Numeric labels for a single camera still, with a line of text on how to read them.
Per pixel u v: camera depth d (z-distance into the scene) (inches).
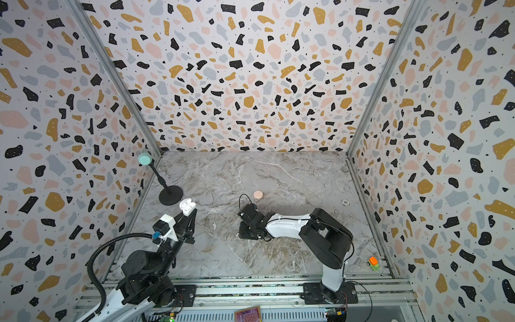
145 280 20.9
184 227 25.5
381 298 30.5
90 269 17.6
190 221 25.1
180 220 21.4
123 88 35.5
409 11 28.8
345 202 39.9
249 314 27.2
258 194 40.4
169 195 39.3
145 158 28.3
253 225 27.5
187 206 24.9
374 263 31.4
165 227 21.0
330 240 18.8
